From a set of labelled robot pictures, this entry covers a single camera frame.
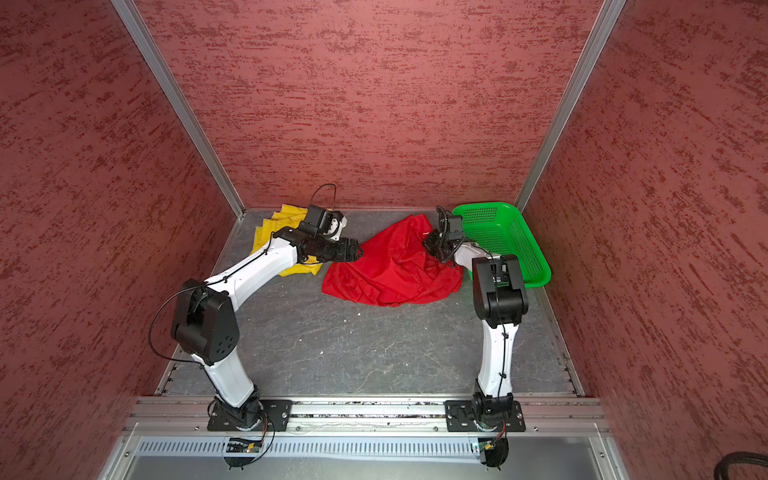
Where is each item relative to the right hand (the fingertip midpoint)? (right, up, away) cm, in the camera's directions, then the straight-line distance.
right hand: (418, 245), depth 104 cm
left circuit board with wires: (-47, -49, -32) cm, 75 cm away
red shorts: (-9, -7, -12) cm, 17 cm away
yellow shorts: (-50, +11, +9) cm, 52 cm away
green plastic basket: (+33, +6, +10) cm, 35 cm away
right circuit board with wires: (+16, -51, -32) cm, 63 cm away
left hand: (-22, -4, -15) cm, 27 cm away
